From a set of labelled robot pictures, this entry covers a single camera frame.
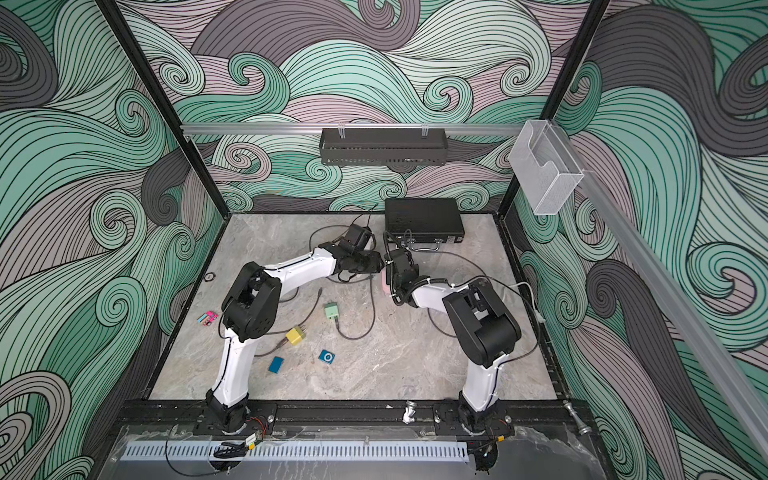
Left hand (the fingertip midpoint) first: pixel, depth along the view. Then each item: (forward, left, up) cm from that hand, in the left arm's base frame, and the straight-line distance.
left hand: (380, 261), depth 96 cm
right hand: (-1, -5, -3) cm, 6 cm away
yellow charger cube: (-23, +25, -6) cm, 34 cm away
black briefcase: (+20, -17, -3) cm, 26 cm away
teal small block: (-31, +29, -7) cm, 43 cm away
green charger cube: (-14, +15, -6) cm, 22 cm away
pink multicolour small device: (-18, +53, -5) cm, 56 cm away
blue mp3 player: (-29, +15, -7) cm, 33 cm away
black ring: (-1, +60, -8) cm, 61 cm away
